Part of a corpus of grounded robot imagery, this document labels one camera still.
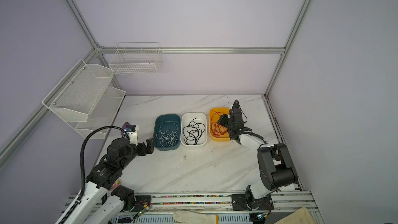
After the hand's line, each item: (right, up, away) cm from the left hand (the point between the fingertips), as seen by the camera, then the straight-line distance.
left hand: (145, 139), depth 75 cm
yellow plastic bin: (+43, -3, +23) cm, 49 cm away
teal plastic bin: (+4, +6, +26) cm, 27 cm away
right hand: (+38, +11, +16) cm, 43 cm away
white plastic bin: (+17, +8, +27) cm, 33 cm away
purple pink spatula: (-23, +4, +26) cm, 35 cm away
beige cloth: (+73, -35, -5) cm, 81 cm away
